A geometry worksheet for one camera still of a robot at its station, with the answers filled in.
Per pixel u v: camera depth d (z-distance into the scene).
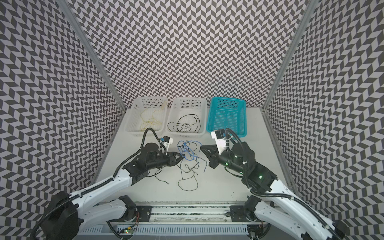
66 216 0.39
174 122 1.08
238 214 0.72
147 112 1.19
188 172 0.84
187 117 1.12
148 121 1.05
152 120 1.06
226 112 1.16
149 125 1.04
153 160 0.62
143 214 0.72
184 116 1.08
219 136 0.53
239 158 0.46
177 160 0.73
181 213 0.74
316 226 0.39
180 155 0.77
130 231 0.65
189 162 0.89
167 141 0.72
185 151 0.75
